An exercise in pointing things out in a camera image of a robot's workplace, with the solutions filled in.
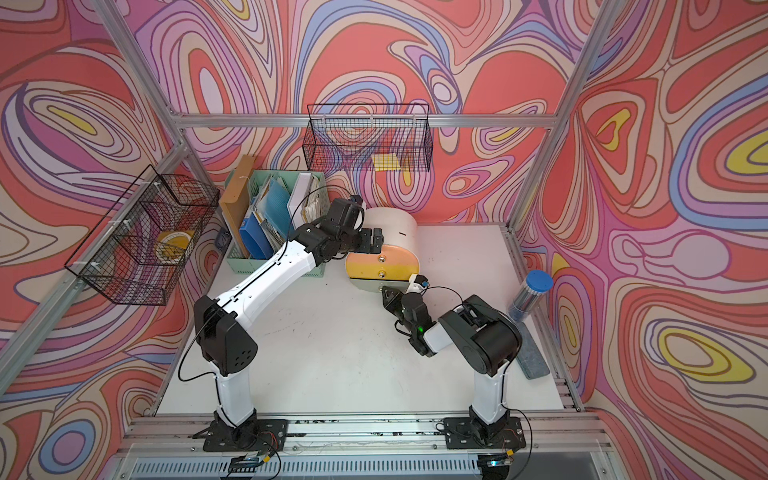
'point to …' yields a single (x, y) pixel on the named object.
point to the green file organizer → (259, 184)
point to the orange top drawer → (388, 254)
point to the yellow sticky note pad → (386, 162)
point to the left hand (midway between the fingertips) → (373, 237)
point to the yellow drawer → (397, 272)
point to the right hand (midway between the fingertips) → (383, 295)
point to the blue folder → (256, 239)
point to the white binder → (303, 204)
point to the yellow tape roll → (171, 245)
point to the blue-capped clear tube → (529, 295)
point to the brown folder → (230, 203)
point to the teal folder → (278, 207)
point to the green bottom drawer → (373, 285)
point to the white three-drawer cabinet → (399, 227)
